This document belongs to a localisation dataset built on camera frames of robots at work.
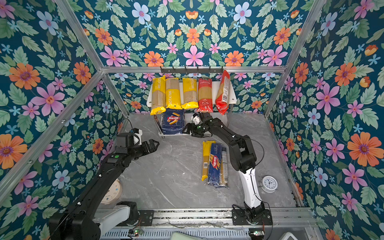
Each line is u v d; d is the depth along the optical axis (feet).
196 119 2.97
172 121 3.25
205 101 2.44
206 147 3.20
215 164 2.82
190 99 2.47
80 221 1.24
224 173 2.83
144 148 2.36
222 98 2.47
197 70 2.97
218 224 2.39
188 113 4.01
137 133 2.39
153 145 2.40
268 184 2.68
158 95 2.48
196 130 2.81
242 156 1.88
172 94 2.58
